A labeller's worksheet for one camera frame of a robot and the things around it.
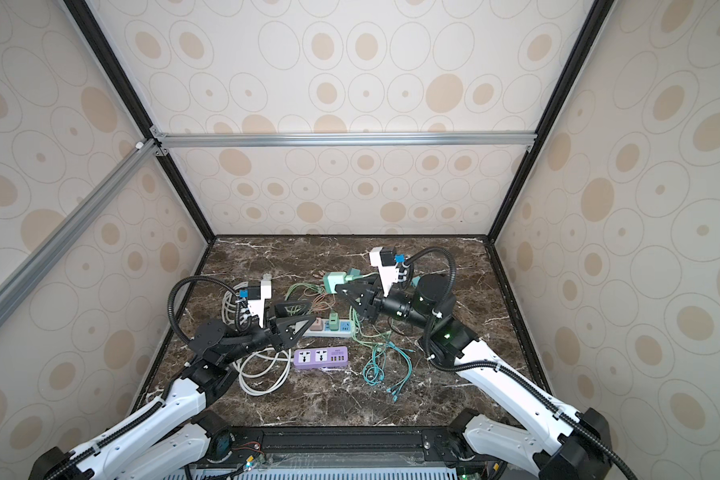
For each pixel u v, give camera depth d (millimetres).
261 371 855
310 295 1029
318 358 856
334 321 893
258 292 584
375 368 853
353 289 570
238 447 729
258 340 601
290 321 612
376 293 557
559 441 393
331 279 595
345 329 922
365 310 570
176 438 584
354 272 1093
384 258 538
